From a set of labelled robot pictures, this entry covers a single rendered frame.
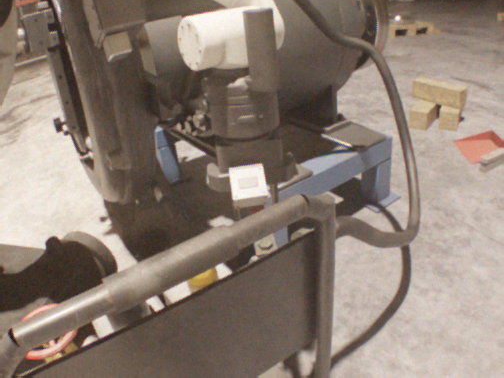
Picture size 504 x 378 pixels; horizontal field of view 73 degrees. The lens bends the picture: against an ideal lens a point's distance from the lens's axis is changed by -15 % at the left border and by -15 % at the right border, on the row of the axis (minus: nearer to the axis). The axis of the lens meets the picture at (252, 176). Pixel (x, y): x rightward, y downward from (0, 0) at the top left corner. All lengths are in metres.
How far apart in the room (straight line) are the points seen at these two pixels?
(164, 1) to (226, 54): 0.32
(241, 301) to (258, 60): 0.26
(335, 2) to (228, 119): 0.82
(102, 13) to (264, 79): 0.35
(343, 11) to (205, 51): 0.86
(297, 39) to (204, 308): 0.85
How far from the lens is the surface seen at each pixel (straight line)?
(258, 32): 0.43
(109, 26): 0.68
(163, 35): 1.05
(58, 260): 1.06
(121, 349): 0.40
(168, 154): 1.66
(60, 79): 1.15
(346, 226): 0.56
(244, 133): 0.48
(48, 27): 1.09
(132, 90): 0.79
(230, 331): 0.46
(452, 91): 2.15
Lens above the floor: 0.77
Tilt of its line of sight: 28 degrees down
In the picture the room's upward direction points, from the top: 7 degrees counter-clockwise
